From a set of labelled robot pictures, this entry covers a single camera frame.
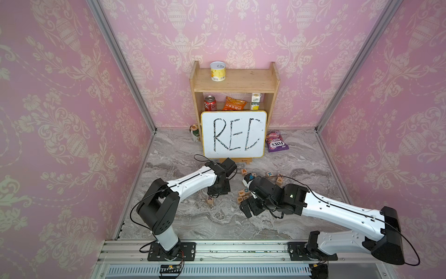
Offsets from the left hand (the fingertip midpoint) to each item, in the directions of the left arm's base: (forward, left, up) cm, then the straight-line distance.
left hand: (224, 194), depth 86 cm
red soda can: (+38, +8, +27) cm, 47 cm away
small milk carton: (+38, -15, +28) cm, 50 cm away
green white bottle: (+39, +19, +7) cm, 44 cm away
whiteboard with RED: (+28, -2, +14) cm, 31 cm away
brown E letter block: (-2, -7, -2) cm, 8 cm away
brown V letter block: (+9, -29, -2) cm, 31 cm away
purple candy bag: (+36, -32, 0) cm, 48 cm away
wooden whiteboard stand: (+21, -13, -1) cm, 25 cm away
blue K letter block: (+13, -25, -2) cm, 28 cm away
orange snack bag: (+45, -3, +21) cm, 50 cm away
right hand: (-8, -10, +10) cm, 17 cm away
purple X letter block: (+12, -30, -2) cm, 33 cm away
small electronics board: (-30, +22, -8) cm, 38 cm away
